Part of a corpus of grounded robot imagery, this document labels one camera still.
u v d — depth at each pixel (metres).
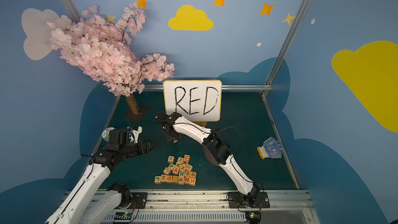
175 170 0.82
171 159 0.86
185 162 0.84
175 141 0.88
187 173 0.80
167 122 0.67
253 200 0.64
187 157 0.86
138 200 0.73
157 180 0.78
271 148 0.92
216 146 0.58
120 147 0.60
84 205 0.43
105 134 0.88
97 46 0.58
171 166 0.82
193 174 0.80
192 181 0.78
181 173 0.80
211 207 0.74
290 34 0.88
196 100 0.93
